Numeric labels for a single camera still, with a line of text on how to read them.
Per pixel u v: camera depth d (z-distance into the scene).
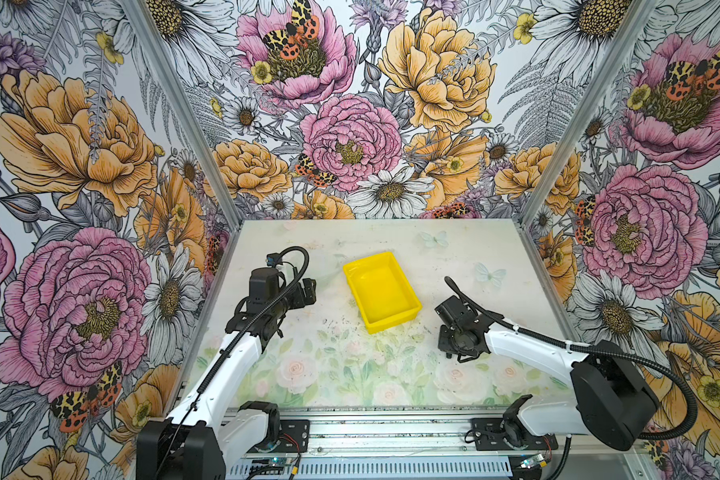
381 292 0.98
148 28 0.73
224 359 0.50
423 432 0.76
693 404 0.40
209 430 0.40
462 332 0.65
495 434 0.74
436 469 0.78
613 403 0.43
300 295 0.75
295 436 0.74
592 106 0.88
